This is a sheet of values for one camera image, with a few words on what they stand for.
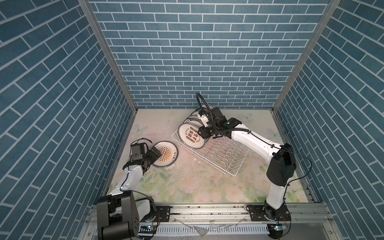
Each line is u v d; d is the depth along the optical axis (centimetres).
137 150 68
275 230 72
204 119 77
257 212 74
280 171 47
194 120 91
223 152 94
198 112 78
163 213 74
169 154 92
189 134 94
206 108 96
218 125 65
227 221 72
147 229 72
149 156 79
